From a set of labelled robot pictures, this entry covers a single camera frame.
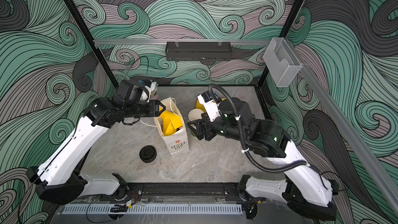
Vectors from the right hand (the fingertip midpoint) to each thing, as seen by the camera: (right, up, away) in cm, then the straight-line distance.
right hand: (193, 121), depth 53 cm
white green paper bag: (-8, -14, +21) cm, 27 cm away
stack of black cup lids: (-25, -22, +28) cm, 44 cm away
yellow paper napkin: (-12, -4, +23) cm, 26 cm away
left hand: (-14, +5, +11) cm, 18 cm away
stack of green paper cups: (0, -1, +30) cm, 30 cm away
